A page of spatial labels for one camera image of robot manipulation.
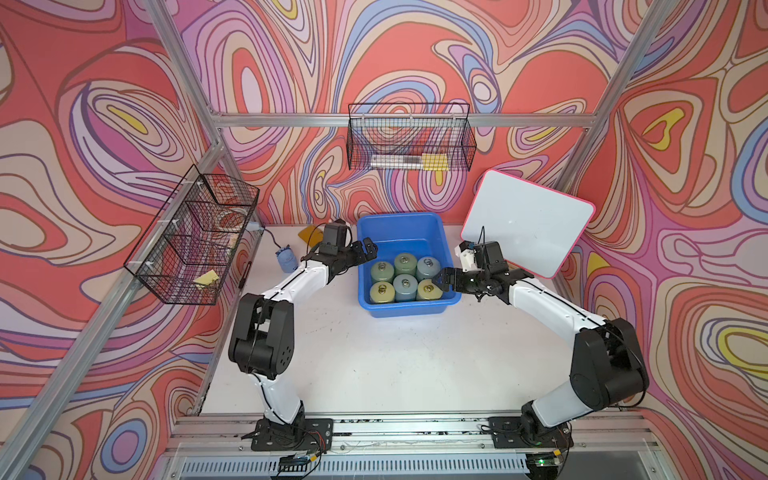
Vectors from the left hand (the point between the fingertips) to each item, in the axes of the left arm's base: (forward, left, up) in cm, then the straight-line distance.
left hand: (369, 251), depth 93 cm
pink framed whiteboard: (+5, -53, +6) cm, 53 cm away
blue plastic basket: (+16, -18, -9) cm, 26 cm away
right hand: (-12, -23, -4) cm, 26 cm away
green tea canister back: (0, -12, -6) cm, 13 cm away
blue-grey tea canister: (-10, -11, -5) cm, 16 cm away
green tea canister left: (-3, -4, -6) cm, 8 cm away
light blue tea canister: (-2, -19, -5) cm, 20 cm away
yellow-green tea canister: (-11, -18, -6) cm, 22 cm away
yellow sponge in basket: (-19, +39, +12) cm, 45 cm away
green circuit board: (-54, +17, -17) cm, 59 cm away
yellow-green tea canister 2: (-12, -4, -6) cm, 14 cm away
